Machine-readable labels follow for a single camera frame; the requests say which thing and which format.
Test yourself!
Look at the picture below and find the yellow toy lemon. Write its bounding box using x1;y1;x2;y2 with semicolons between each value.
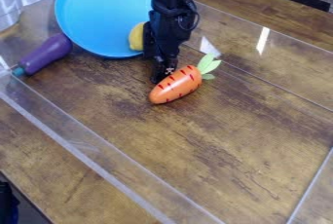
129;22;145;51

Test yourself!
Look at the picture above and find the dark object at bottom left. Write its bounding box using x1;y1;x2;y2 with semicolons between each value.
0;181;20;224

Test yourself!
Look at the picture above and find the orange toy carrot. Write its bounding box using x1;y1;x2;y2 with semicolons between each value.
149;54;221;104

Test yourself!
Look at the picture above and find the purple toy eggplant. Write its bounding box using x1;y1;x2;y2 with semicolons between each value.
14;33;73;76

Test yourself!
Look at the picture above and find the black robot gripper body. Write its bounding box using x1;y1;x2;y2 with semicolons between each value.
143;0;201;62

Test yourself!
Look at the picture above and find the clear acrylic enclosure wall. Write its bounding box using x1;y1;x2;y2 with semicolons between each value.
0;0;333;224

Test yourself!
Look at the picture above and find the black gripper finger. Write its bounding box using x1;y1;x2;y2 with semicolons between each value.
151;56;178;84

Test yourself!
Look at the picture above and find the blue plastic plate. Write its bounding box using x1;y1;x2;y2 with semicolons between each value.
55;0;151;58

